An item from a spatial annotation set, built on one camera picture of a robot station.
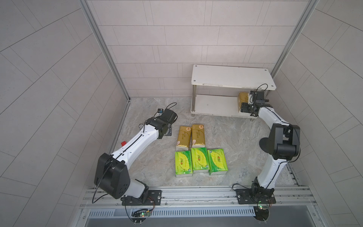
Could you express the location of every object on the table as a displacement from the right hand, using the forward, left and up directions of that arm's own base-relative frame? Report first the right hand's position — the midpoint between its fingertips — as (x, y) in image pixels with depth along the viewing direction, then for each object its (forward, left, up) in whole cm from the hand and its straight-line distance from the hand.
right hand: (246, 104), depth 99 cm
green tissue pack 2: (-35, +37, -4) cm, 51 cm away
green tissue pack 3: (-38, +27, -4) cm, 47 cm away
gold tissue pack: (-21, +45, -3) cm, 50 cm away
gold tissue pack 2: (-21, +36, -3) cm, 42 cm away
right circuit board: (-61, +9, -11) cm, 62 cm away
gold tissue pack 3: (+5, +1, +2) cm, 6 cm away
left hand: (-18, +58, +3) cm, 61 cm away
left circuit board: (-58, +68, -8) cm, 90 cm away
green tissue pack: (-37, +46, -4) cm, 60 cm away
